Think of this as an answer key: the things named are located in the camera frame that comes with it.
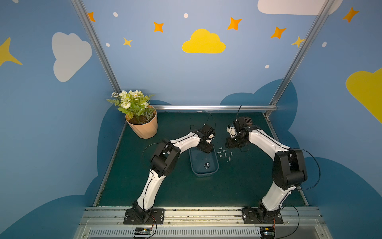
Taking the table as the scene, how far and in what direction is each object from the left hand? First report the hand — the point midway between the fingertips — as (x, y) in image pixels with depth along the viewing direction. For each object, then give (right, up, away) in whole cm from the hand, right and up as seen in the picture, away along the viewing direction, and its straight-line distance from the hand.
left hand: (209, 147), depth 99 cm
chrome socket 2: (+15, -4, -1) cm, 15 cm away
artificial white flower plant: (-45, +27, -15) cm, 54 cm away
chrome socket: (+11, -5, -1) cm, 12 cm away
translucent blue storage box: (-4, -10, -6) cm, 13 cm away
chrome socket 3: (+6, -3, -1) cm, 7 cm away
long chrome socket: (+13, -7, -3) cm, 15 cm away
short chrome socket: (+7, -5, -3) cm, 10 cm away
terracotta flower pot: (-42, +11, -3) cm, 43 cm away
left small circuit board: (-36, -37, -27) cm, 59 cm away
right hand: (+13, +3, -5) cm, 15 cm away
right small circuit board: (+26, -39, -26) cm, 54 cm away
